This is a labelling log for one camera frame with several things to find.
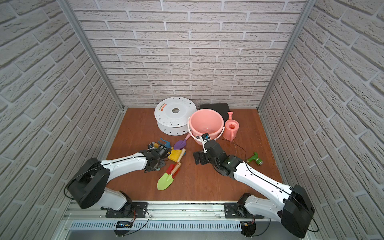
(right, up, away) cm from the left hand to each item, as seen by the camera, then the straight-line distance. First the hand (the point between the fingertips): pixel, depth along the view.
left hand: (158, 159), depth 91 cm
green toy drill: (+61, +1, 0) cm, 61 cm away
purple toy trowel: (+13, +8, +7) cm, 17 cm away
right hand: (+27, +8, -11) cm, 31 cm away
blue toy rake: (+5, +8, +7) cm, 12 cm away
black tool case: (+45, +34, +23) cm, 61 cm away
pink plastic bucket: (+30, +24, -2) cm, 38 cm away
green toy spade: (+6, -10, -8) cm, 14 cm away
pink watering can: (+46, +19, +2) cm, 50 cm away
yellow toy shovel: (+12, +3, +1) cm, 12 cm away
